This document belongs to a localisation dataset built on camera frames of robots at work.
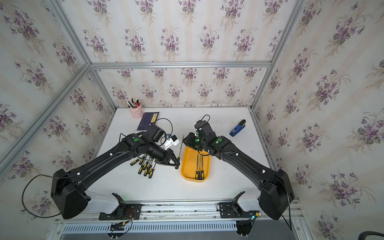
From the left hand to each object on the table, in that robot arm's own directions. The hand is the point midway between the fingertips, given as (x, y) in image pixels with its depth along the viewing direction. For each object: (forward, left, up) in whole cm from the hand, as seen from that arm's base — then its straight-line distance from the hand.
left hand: (179, 165), depth 68 cm
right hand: (+13, -2, 0) cm, 13 cm away
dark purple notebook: (+48, +28, -21) cm, 59 cm away
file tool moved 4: (+3, +1, 0) cm, 3 cm away
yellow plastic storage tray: (+12, -7, -20) cm, 24 cm away
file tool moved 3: (+4, -9, -19) cm, 22 cm away
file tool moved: (+6, -12, -20) cm, 24 cm away
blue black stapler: (+35, -40, -17) cm, 56 cm away
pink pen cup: (+47, +34, -10) cm, 59 cm away
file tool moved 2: (+5, -11, -19) cm, 22 cm away
